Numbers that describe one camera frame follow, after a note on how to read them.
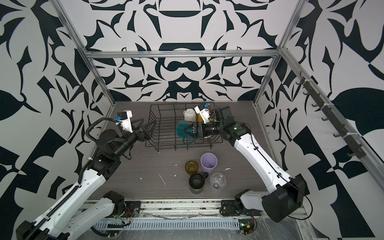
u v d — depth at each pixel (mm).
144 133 621
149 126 617
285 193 385
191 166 845
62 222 415
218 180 821
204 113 652
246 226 711
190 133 655
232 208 742
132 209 741
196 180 823
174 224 680
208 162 808
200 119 1007
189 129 658
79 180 476
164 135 988
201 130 616
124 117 595
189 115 961
